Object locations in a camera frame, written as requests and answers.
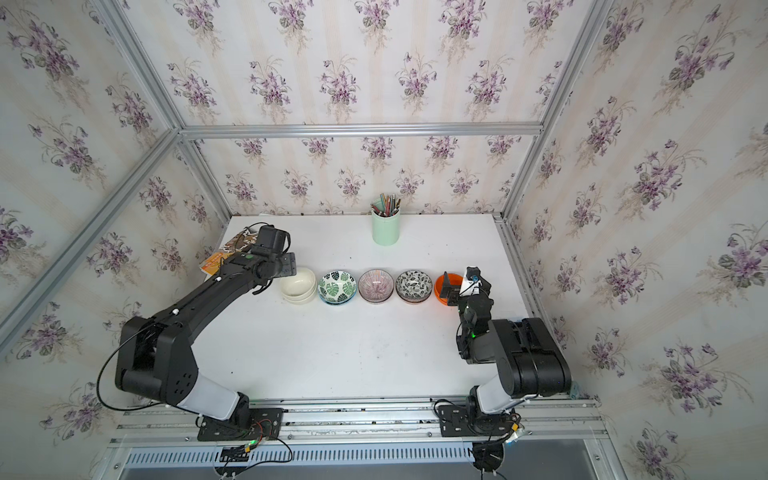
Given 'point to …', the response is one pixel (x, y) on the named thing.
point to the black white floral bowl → (413, 286)
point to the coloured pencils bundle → (386, 206)
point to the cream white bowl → (301, 288)
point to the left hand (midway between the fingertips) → (285, 265)
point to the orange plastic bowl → (454, 279)
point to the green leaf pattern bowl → (336, 287)
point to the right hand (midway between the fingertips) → (466, 274)
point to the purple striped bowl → (375, 285)
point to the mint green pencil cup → (386, 229)
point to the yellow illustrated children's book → (242, 242)
